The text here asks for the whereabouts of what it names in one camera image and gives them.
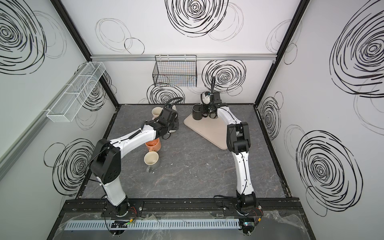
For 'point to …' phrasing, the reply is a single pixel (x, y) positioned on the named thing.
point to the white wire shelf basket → (68, 103)
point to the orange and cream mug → (154, 145)
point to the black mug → (197, 111)
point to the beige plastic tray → (212, 129)
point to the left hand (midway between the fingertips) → (176, 120)
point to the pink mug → (156, 112)
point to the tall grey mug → (151, 158)
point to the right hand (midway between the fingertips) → (200, 107)
